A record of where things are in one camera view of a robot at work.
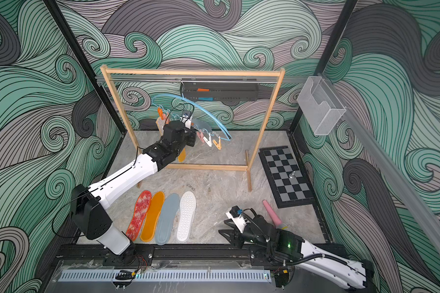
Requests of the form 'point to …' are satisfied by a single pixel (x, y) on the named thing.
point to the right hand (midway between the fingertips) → (224, 226)
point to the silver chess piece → (291, 175)
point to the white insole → (186, 214)
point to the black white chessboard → (288, 184)
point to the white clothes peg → (209, 142)
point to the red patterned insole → (139, 213)
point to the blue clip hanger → (211, 111)
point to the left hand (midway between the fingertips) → (190, 124)
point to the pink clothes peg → (201, 136)
